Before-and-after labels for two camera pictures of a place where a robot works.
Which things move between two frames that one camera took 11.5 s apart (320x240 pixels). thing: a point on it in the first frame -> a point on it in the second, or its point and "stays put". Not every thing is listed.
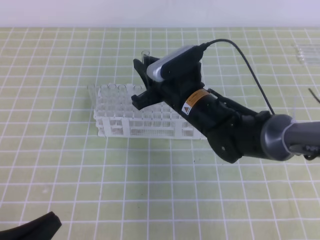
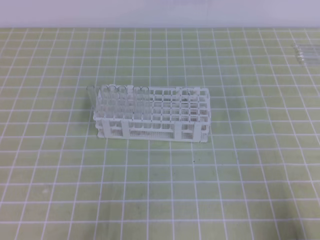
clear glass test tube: [145, 62] -> [145, 103]
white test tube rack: [115, 116] stays put
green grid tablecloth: [52, 160] stays put
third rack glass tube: [112, 93] stays put
